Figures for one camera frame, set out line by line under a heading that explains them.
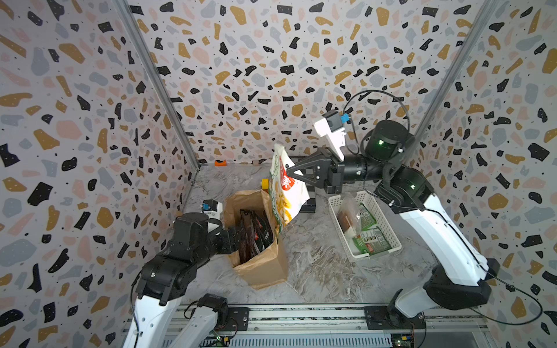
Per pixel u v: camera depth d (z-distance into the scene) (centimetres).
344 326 73
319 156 42
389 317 65
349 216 90
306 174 43
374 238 92
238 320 73
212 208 56
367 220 97
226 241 56
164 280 39
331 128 38
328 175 41
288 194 44
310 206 101
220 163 124
